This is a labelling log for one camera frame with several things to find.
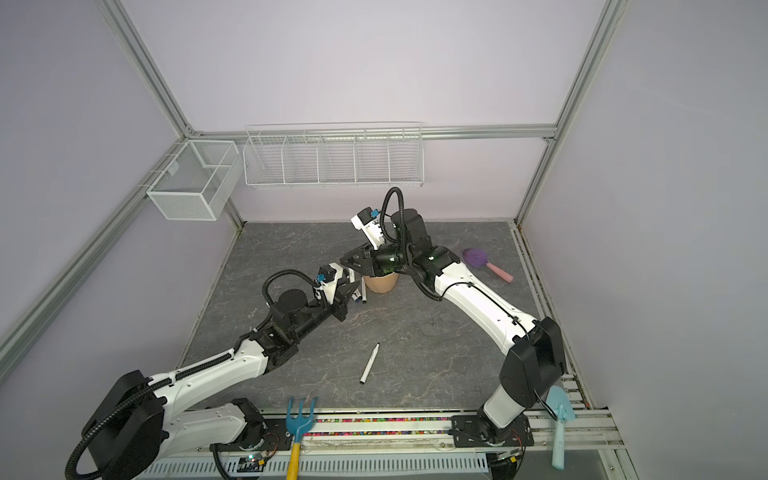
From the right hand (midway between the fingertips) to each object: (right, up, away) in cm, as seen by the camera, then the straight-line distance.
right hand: (344, 261), depth 71 cm
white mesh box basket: (-53, +26, +27) cm, 65 cm away
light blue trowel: (+55, -38, +4) cm, 67 cm away
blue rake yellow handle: (-12, -42, +3) cm, 44 cm away
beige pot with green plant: (+8, -8, +22) cm, 25 cm away
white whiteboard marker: (+5, -30, +13) cm, 33 cm away
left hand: (+2, -6, +6) cm, 8 cm away
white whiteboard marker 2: (+2, -12, +27) cm, 30 cm away
